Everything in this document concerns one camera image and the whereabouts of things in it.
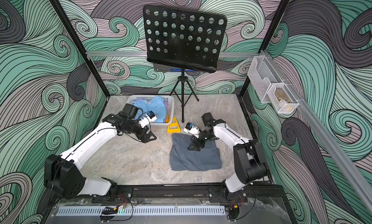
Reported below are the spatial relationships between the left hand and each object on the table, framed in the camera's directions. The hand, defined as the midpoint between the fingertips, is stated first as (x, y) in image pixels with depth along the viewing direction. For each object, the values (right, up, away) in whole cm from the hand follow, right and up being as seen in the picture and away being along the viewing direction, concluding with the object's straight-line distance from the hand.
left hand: (152, 130), depth 80 cm
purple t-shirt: (+5, +17, +26) cm, 31 cm away
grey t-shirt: (+32, -17, +3) cm, 36 cm away
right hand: (+25, -9, +6) cm, 27 cm away
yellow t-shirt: (+7, +4, +21) cm, 22 cm away
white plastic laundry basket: (+8, +18, +26) cm, 33 cm away
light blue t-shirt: (-2, +15, +24) cm, 28 cm away
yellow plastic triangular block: (+11, -1, +21) cm, 24 cm away
